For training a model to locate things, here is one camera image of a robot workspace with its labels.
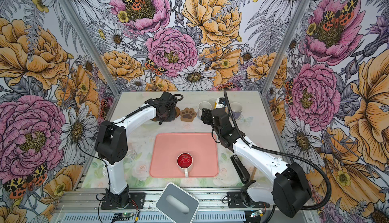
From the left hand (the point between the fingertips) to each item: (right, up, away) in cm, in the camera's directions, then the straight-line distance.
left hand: (168, 121), depth 94 cm
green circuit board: (-16, -41, -23) cm, 50 cm away
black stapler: (+41, -25, -14) cm, 50 cm away
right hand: (+23, +5, -12) cm, 26 cm away
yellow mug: (+26, +10, -21) cm, 35 cm away
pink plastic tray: (+21, -15, -2) cm, 26 cm away
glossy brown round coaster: (-1, +3, -26) cm, 26 cm away
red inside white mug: (+11, -21, -9) cm, 25 cm away
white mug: (+21, +10, +9) cm, 25 cm away
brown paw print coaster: (+10, +3, +15) cm, 18 cm away
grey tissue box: (+8, -38, -21) cm, 44 cm away
